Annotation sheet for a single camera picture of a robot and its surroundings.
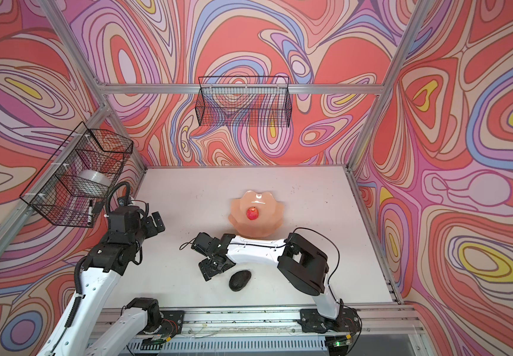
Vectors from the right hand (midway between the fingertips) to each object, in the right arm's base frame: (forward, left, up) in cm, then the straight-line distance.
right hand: (217, 274), depth 82 cm
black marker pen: (+12, +39, +24) cm, 47 cm away
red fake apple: (+25, -14, +3) cm, 28 cm away
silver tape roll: (+23, +38, +31) cm, 54 cm away
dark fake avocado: (-3, -9, +2) cm, 9 cm away
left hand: (+13, +22, +20) cm, 32 cm away
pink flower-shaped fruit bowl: (+24, -21, -1) cm, 32 cm away
